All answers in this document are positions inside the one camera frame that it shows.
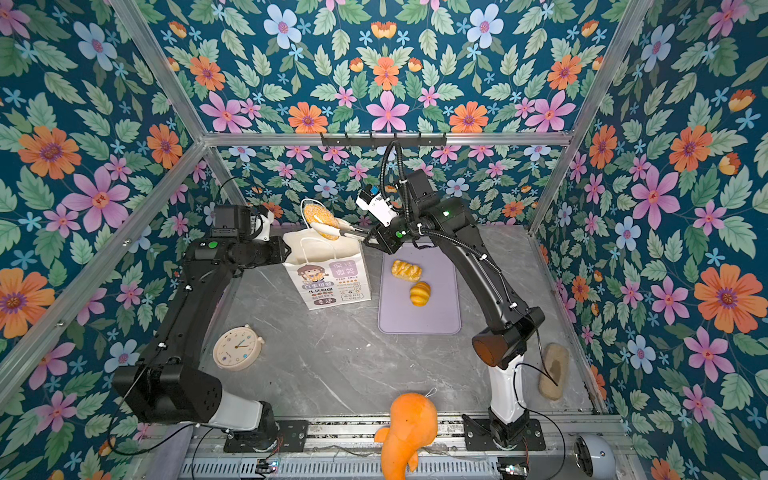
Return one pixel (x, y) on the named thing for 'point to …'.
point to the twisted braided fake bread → (406, 271)
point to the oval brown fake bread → (319, 215)
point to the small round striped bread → (420, 293)
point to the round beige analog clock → (237, 348)
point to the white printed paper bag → (327, 272)
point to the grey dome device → (594, 456)
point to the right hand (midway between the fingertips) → (372, 232)
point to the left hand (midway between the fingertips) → (288, 240)
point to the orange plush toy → (413, 427)
